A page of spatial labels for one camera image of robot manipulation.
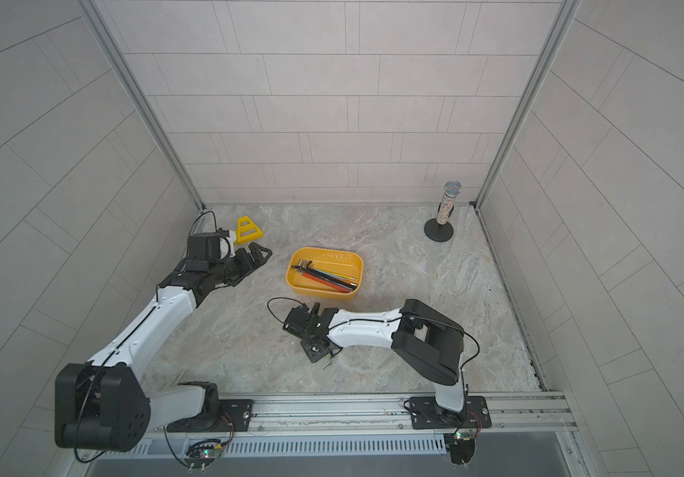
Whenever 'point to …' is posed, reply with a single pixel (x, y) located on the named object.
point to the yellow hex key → (347, 277)
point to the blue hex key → (329, 273)
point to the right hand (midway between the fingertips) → (319, 350)
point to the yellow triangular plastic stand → (247, 231)
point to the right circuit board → (460, 446)
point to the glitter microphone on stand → (439, 230)
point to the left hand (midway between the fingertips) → (268, 255)
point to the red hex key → (323, 283)
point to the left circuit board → (201, 453)
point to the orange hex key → (347, 282)
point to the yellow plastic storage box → (334, 261)
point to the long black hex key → (326, 275)
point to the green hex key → (328, 356)
